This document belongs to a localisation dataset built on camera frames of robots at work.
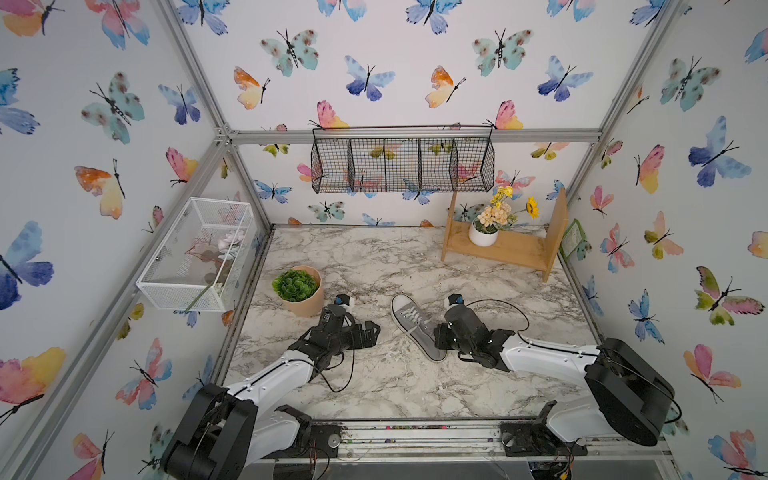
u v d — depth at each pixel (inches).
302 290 34.9
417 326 35.0
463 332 26.8
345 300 31.2
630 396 16.8
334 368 28.3
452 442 29.5
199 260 28.6
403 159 38.8
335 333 27.1
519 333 24.3
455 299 31.2
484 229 39.5
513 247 41.6
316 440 28.8
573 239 43.9
